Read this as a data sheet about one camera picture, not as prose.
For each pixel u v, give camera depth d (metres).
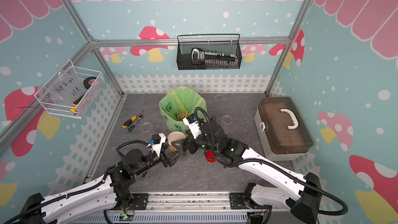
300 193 0.39
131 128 1.00
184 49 0.97
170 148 0.68
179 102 0.90
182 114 0.95
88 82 0.79
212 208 0.74
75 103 0.64
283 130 0.85
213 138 0.48
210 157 0.90
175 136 0.67
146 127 0.89
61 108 0.64
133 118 1.04
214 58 0.88
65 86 0.67
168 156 0.65
